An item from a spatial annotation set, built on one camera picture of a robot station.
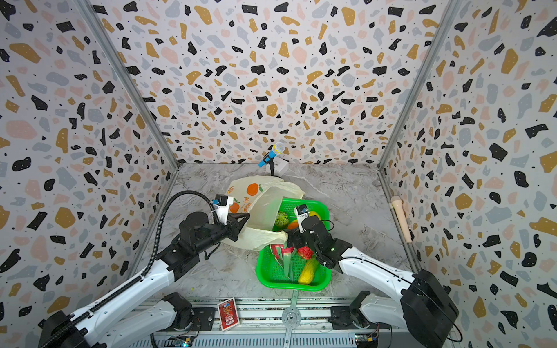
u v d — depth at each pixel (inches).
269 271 33.1
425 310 16.1
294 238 28.6
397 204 41.9
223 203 25.2
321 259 24.0
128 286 18.4
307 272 31.5
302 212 28.2
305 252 32.9
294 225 36.4
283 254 31.8
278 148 36.3
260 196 31.9
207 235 23.8
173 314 24.1
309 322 29.2
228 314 28.9
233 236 26.2
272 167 40.6
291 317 29.4
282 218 36.4
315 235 24.2
